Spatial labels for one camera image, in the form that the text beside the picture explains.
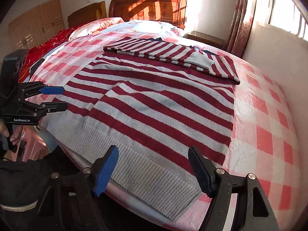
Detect wooden nightstand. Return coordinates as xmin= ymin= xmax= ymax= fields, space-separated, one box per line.
xmin=184 ymin=31 xmax=226 ymax=50

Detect light blue floral quilt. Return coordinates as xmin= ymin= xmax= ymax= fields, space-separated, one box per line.
xmin=103 ymin=19 xmax=185 ymax=37

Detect black jacket with zipper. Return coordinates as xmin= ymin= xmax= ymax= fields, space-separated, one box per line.
xmin=0 ymin=146 xmax=80 ymax=231

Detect person's hand on gripper handle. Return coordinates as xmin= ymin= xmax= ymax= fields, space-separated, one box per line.
xmin=0 ymin=121 xmax=23 ymax=145

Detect window with metal bars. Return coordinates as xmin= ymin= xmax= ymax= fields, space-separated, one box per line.
xmin=255 ymin=0 xmax=307 ymax=41

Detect dark brown wooden headboard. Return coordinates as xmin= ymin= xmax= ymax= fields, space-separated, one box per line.
xmin=67 ymin=1 xmax=107 ymax=28

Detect red floral bedspread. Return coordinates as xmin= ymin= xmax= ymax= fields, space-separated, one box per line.
xmin=19 ymin=24 xmax=81 ymax=83

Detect carved orange wooden headboard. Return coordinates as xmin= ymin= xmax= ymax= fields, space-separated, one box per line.
xmin=109 ymin=0 xmax=187 ymax=29

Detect pink floral curtain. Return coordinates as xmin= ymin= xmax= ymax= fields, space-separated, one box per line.
xmin=225 ymin=0 xmax=257 ymax=58

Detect red grey striped navy sweater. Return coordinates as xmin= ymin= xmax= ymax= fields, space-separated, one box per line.
xmin=41 ymin=37 xmax=240 ymax=221

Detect light wooden wardrobe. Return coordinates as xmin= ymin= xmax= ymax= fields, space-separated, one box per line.
xmin=8 ymin=0 xmax=65 ymax=50

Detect pink floral pillow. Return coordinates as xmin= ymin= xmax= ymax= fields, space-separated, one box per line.
xmin=68 ymin=17 xmax=124 ymax=42

